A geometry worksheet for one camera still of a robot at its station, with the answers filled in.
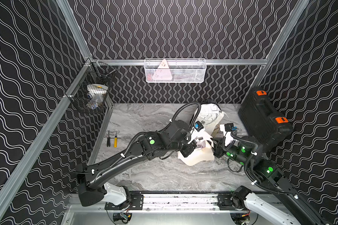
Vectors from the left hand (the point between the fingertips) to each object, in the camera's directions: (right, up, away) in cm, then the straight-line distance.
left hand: (196, 140), depth 63 cm
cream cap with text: (+6, -7, +9) cm, 13 cm away
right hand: (+6, +1, +3) cm, 7 cm away
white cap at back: (+16, +12, +35) cm, 40 cm away
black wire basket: (-59, +24, +20) cm, 67 cm away
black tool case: (+43, +8, +21) cm, 48 cm away
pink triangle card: (-17, +38, +27) cm, 49 cm away
